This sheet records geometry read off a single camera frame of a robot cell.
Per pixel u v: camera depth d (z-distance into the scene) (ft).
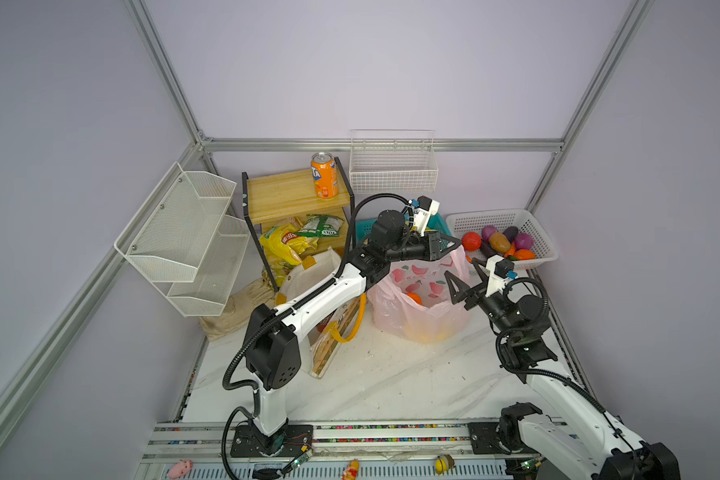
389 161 3.12
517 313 1.88
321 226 2.96
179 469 2.25
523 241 3.54
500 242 3.53
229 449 2.37
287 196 2.73
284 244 2.76
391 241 1.95
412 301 2.45
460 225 3.76
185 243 2.52
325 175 2.47
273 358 1.65
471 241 3.55
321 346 2.35
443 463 2.25
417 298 3.15
